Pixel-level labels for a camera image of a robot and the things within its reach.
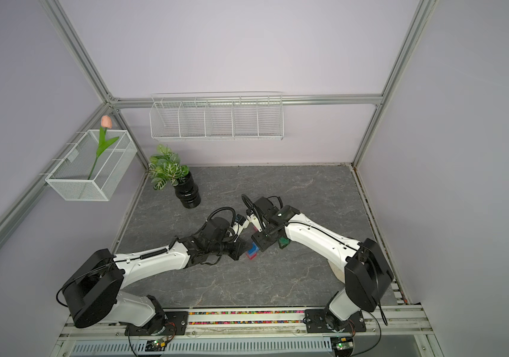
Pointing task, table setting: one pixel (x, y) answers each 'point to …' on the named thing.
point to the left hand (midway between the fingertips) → (249, 248)
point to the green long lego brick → (283, 242)
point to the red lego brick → (252, 256)
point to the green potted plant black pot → (164, 166)
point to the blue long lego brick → (254, 250)
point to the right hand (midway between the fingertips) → (263, 236)
